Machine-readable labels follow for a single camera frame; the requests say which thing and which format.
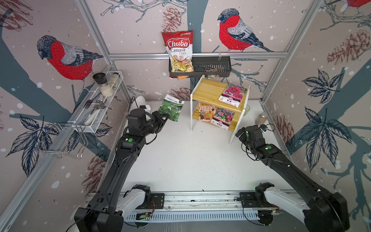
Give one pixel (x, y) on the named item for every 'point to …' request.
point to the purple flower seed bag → (222, 118)
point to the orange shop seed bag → (206, 111)
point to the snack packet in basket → (213, 77)
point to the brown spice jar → (261, 118)
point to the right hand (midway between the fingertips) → (241, 133)
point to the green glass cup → (247, 110)
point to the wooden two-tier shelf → (208, 91)
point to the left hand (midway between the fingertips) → (172, 112)
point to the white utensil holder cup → (139, 101)
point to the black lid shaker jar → (106, 90)
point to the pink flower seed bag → (233, 95)
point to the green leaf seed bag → (171, 107)
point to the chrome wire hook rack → (65, 139)
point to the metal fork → (88, 103)
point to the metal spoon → (102, 106)
